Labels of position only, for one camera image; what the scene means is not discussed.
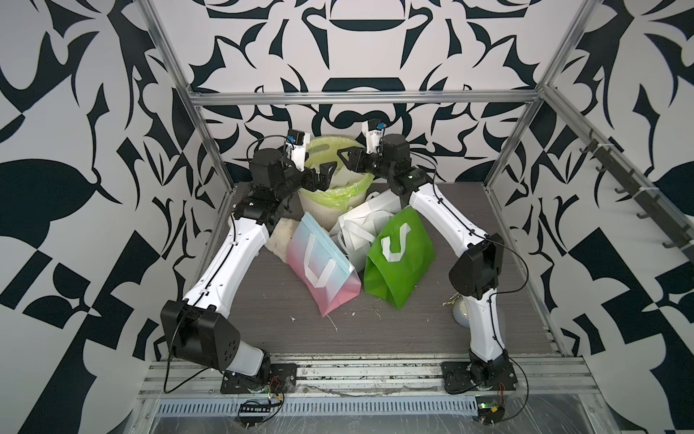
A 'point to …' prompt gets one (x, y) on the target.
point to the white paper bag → (353, 232)
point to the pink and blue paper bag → (326, 277)
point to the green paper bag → (399, 258)
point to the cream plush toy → (280, 237)
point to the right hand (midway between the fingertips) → (340, 147)
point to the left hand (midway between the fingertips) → (317, 152)
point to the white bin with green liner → (346, 189)
